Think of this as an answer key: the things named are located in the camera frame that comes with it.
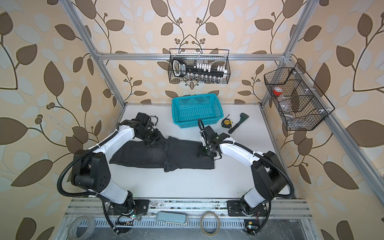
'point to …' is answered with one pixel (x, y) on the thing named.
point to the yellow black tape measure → (226, 122)
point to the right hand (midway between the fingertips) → (199, 156)
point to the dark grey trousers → (172, 153)
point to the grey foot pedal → (172, 217)
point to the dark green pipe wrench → (243, 117)
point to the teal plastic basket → (187, 110)
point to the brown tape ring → (218, 221)
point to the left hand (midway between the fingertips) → (165, 140)
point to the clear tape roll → (72, 227)
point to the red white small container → (277, 91)
